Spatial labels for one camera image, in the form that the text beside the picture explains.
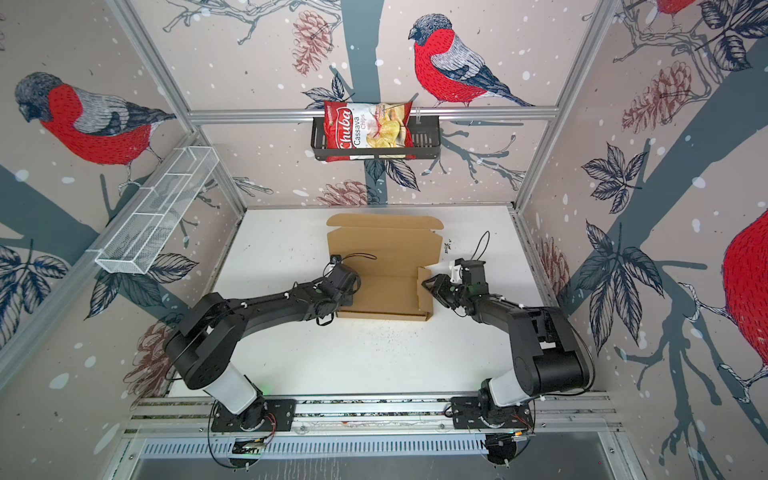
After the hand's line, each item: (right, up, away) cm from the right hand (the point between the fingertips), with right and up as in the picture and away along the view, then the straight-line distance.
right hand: (423, 290), depth 91 cm
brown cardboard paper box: (-11, +12, +1) cm, 16 cm away
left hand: (-25, 0, 0) cm, 25 cm away
